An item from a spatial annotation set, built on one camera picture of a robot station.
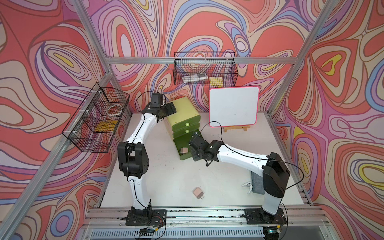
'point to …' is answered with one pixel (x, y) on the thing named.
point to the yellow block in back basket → (216, 81)
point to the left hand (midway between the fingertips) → (172, 109)
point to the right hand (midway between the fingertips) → (198, 156)
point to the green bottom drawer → (181, 139)
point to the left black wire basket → (93, 128)
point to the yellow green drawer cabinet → (186, 120)
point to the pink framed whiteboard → (234, 106)
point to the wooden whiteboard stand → (237, 127)
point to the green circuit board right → (271, 230)
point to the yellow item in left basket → (107, 126)
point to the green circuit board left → (146, 231)
